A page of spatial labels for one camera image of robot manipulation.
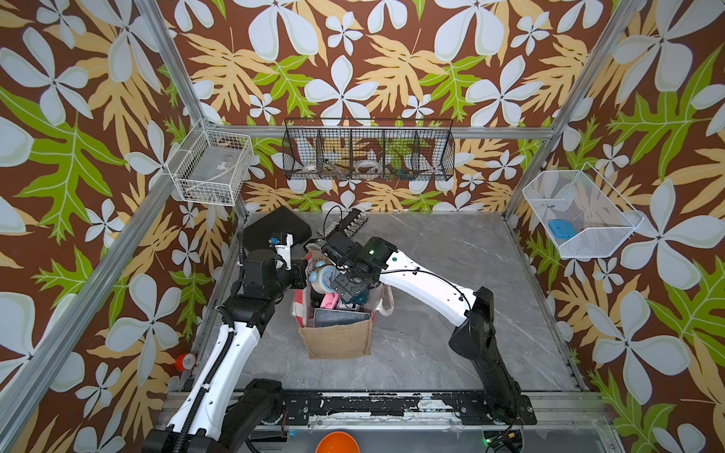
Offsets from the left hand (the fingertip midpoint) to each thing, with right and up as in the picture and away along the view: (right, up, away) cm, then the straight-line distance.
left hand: (305, 258), depth 77 cm
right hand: (+12, -6, +4) cm, 14 cm away
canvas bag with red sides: (+10, -16, -12) cm, 22 cm away
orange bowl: (+10, -44, -11) cm, 46 cm away
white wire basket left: (-31, +28, +8) cm, 43 cm away
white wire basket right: (+81, +13, +5) cm, 82 cm away
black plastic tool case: (-16, +13, +35) cm, 41 cm away
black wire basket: (+18, +37, +20) cm, 46 cm away
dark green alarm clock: (+15, -13, +6) cm, 21 cm away
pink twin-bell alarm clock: (+6, -13, +5) cm, 15 cm away
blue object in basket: (+74, +8, +3) cm, 74 cm away
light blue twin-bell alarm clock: (+4, -6, +3) cm, 8 cm away
